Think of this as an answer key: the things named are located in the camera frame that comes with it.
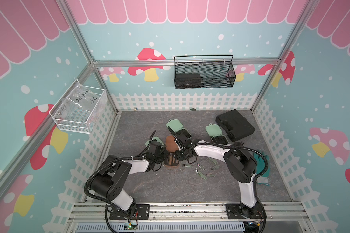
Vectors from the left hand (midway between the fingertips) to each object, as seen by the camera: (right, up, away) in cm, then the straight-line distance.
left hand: (170, 155), depth 94 cm
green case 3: (+33, +15, +15) cm, 39 cm away
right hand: (+5, -1, -1) cm, 5 cm away
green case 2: (+4, +19, +15) cm, 25 cm away
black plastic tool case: (+45, +20, +9) cm, 50 cm away
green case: (-10, +10, +6) cm, 16 cm away
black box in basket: (+12, +49, 0) cm, 50 cm away
